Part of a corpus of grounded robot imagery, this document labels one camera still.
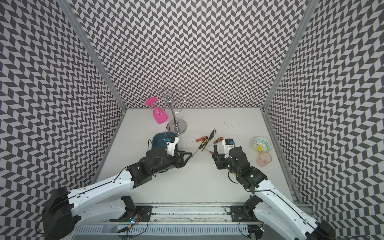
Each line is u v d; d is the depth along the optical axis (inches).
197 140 38.9
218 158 29.7
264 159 35.2
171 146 26.2
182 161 26.1
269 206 19.5
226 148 27.3
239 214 29.2
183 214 29.1
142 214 28.3
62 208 15.5
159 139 36.1
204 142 37.9
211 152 37.4
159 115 38.7
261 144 37.9
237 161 22.1
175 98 32.3
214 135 39.7
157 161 22.4
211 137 39.2
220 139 38.8
